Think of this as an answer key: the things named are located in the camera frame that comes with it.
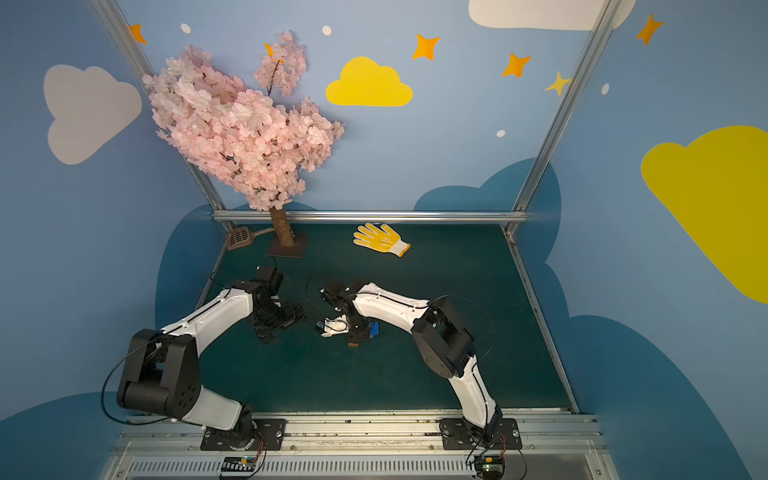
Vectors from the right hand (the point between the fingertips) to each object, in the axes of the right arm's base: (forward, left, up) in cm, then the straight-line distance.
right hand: (362, 328), depth 90 cm
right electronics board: (-32, -35, -7) cm, 48 cm away
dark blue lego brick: (-4, -4, +7) cm, 9 cm away
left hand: (-1, +20, +2) cm, 21 cm away
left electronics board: (-36, +27, -6) cm, 45 cm away
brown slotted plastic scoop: (+36, +52, 0) cm, 63 cm away
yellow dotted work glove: (+41, -3, -4) cm, 41 cm away
